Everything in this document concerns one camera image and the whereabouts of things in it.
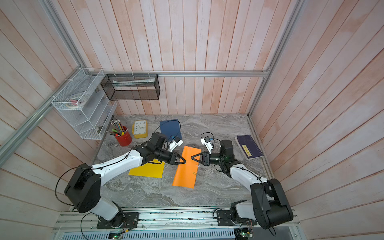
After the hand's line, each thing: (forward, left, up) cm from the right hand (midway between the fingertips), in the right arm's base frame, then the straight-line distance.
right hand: (192, 158), depth 79 cm
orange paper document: (-8, +3, -2) cm, 9 cm away
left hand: (-3, +5, -1) cm, 6 cm away
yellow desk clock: (+30, +40, -12) cm, 51 cm away
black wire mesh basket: (+39, +38, +18) cm, 58 cm away
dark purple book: (+18, -38, -16) cm, 45 cm away
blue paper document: (+34, +18, -16) cm, 42 cm away
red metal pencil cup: (+17, +45, -8) cm, 49 cm away
